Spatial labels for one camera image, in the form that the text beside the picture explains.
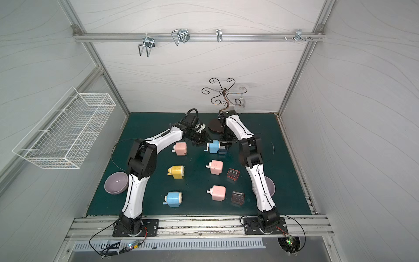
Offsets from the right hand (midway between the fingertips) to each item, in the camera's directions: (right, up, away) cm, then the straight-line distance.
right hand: (226, 147), depth 100 cm
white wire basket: (-72, +8, -31) cm, 79 cm away
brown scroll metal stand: (-2, +32, -11) cm, 34 cm away
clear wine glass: (+9, +28, +4) cm, 30 cm away
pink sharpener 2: (-7, -9, -14) cm, 18 cm away
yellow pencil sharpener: (-27, -11, -16) cm, 34 cm away
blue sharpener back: (-8, 0, -4) cm, 9 cm away
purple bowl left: (-60, -17, -15) cm, 64 cm away
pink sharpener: (-27, 0, -7) cm, 28 cm away
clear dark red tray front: (+4, -24, -18) cm, 30 cm away
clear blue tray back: (-3, -2, +1) cm, 4 cm away
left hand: (-9, +3, -5) cm, 11 cm away
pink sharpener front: (-6, -20, -22) cm, 30 cm away
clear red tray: (+3, -14, -9) cm, 17 cm away
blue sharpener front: (-27, -22, -25) cm, 43 cm away
